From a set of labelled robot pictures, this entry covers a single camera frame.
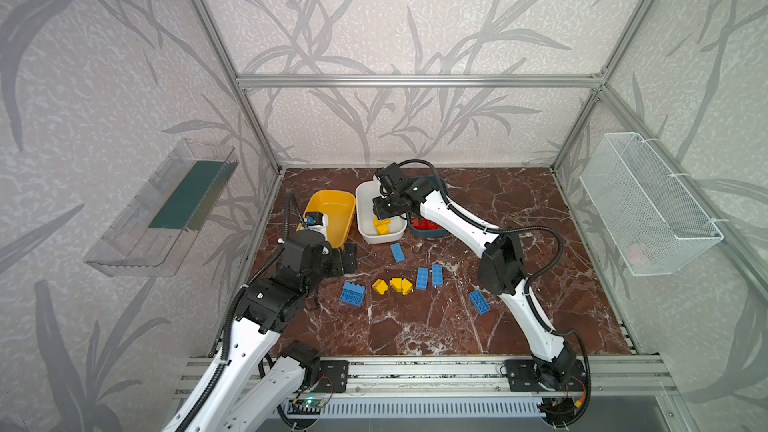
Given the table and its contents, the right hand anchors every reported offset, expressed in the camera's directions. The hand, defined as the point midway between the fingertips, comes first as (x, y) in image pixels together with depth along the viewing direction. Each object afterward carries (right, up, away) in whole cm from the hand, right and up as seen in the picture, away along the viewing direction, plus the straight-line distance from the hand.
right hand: (378, 200), depth 93 cm
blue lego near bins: (+6, -17, +3) cm, 19 cm away
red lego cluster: (+13, -5, -24) cm, 28 cm away
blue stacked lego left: (-7, -28, -6) cm, 29 cm away
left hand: (-6, -9, -21) cm, 23 cm away
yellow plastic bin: (-16, -2, +14) cm, 21 cm away
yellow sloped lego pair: (+7, -25, -6) cm, 27 cm away
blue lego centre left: (+14, -24, -4) cm, 28 cm away
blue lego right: (+30, -29, -9) cm, 43 cm away
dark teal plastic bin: (+16, +4, -25) cm, 30 cm away
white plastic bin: (-5, +3, +11) cm, 12 cm away
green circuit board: (-15, -48, -22) cm, 55 cm away
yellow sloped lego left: (+1, -25, -6) cm, 26 cm away
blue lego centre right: (+18, -23, -3) cm, 29 cm away
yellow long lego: (+1, -8, +5) cm, 10 cm away
